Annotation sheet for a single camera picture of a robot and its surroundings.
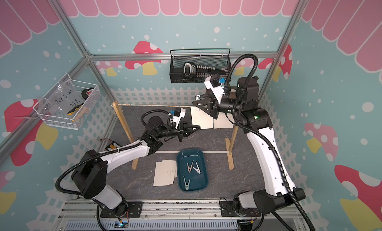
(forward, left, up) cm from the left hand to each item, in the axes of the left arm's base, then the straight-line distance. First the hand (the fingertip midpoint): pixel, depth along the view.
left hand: (200, 129), depth 68 cm
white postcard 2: (-8, +15, -31) cm, 36 cm away
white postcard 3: (-10, +13, -30) cm, 35 cm away
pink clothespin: (-7, +5, -30) cm, 31 cm away
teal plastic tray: (-8, +4, -30) cm, 32 cm away
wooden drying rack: (+12, -21, -30) cm, 38 cm away
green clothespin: (-16, +7, -30) cm, 34 cm away
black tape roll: (+21, +62, +2) cm, 66 cm away
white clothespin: (-7, 0, -30) cm, 31 cm away
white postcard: (-10, +21, -33) cm, 40 cm away
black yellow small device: (+7, +56, -30) cm, 64 cm away
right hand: (+2, +2, +16) cm, 16 cm away
